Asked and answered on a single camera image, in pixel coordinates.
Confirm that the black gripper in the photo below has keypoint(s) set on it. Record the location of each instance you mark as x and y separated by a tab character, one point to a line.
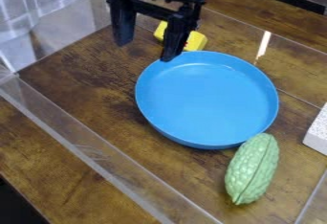
180	24

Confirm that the blue round tray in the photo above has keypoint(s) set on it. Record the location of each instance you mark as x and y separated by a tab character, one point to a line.
207	100

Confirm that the white speckled sponge block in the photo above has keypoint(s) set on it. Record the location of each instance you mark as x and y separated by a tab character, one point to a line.
315	137

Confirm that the white patterned cloth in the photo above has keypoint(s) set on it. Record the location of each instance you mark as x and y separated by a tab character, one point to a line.
33	4

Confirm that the green bitter gourd toy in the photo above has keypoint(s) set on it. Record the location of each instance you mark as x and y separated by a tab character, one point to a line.
251	169

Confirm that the clear acrylic enclosure wall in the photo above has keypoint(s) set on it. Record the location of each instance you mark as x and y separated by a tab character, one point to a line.
92	164

